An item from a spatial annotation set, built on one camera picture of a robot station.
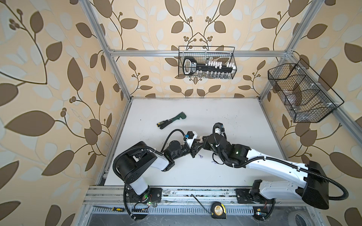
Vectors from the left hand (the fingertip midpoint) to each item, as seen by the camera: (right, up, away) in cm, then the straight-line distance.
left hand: (205, 142), depth 78 cm
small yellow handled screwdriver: (-47, -33, -7) cm, 58 cm away
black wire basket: (+53, +25, -4) cm, 58 cm away
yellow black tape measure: (+5, -31, -10) cm, 33 cm away
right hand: (-2, +2, -1) cm, 3 cm away
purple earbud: (-1, -11, +11) cm, 16 cm away
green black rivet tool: (-14, +14, +31) cm, 36 cm away
